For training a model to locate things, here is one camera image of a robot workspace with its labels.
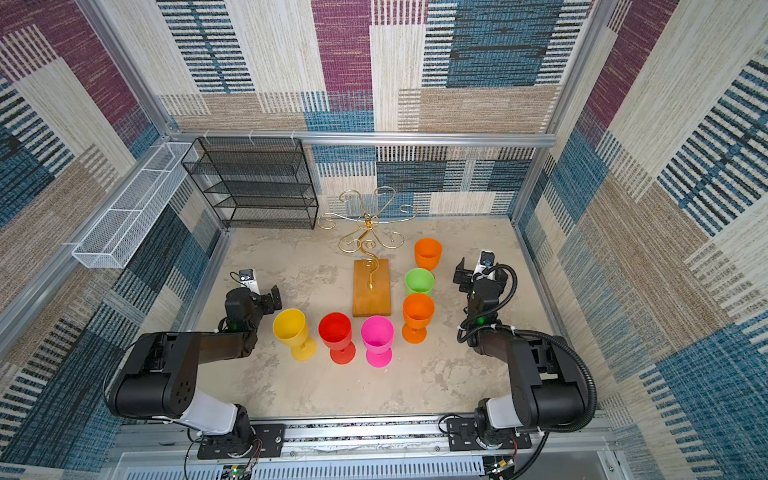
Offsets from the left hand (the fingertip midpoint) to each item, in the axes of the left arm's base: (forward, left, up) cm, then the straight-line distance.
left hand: (259, 284), depth 93 cm
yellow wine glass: (-15, -13, +1) cm, 20 cm away
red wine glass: (-18, -26, +6) cm, 32 cm away
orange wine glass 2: (+6, -52, +7) cm, 52 cm away
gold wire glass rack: (+3, -33, +18) cm, 38 cm away
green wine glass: (-2, -49, +3) cm, 49 cm away
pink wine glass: (-18, -37, +3) cm, 41 cm away
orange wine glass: (-11, -48, +3) cm, 49 cm away
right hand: (+1, -66, +8) cm, 67 cm away
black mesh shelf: (+37, +8, +10) cm, 39 cm away
